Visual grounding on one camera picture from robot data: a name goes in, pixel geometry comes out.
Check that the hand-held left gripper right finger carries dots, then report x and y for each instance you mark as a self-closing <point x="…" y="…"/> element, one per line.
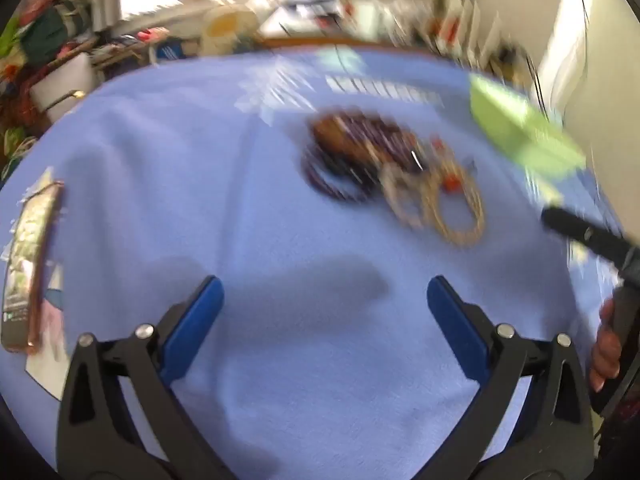
<point x="456" y="320"/>

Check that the blue printed blanket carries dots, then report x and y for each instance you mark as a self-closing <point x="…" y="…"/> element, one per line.
<point x="300" y="310"/>

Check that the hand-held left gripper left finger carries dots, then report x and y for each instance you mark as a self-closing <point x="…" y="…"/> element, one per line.
<point x="197" y="320"/>

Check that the colourful printed packet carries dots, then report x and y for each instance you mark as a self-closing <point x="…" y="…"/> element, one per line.
<point x="27" y="265"/>

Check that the green plastic basket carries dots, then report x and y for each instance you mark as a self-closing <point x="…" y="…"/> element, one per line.
<point x="520" y="132"/>

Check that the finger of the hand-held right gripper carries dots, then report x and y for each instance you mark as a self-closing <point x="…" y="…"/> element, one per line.
<point x="580" y="232"/>

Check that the dark green bag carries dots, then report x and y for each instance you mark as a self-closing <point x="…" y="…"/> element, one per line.
<point x="55" y="27"/>

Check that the pile of mixed jewelry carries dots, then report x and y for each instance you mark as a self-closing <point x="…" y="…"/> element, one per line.
<point x="390" y="170"/>

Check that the person's right hand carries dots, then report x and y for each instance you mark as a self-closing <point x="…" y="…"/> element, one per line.
<point x="606" y="345"/>

